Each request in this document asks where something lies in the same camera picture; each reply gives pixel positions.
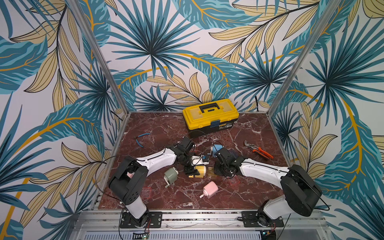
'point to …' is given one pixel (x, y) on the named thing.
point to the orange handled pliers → (258, 150)
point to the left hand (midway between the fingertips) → (196, 168)
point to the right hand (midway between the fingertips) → (214, 170)
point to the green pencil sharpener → (171, 176)
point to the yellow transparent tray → (210, 173)
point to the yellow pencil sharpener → (201, 170)
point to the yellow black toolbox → (207, 117)
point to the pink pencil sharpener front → (210, 190)
